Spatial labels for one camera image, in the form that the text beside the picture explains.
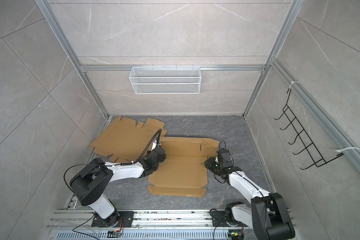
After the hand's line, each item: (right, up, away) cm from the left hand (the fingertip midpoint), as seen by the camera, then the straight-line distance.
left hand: (159, 146), depth 92 cm
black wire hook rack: (+71, 0, -31) cm, 77 cm away
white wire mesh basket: (+3, +44, +9) cm, 45 cm away
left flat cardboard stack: (-27, +3, +13) cm, 30 cm away
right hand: (+29, -9, -3) cm, 31 cm away
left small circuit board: (-20, -40, -21) cm, 49 cm away
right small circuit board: (+40, -40, -22) cm, 61 cm away
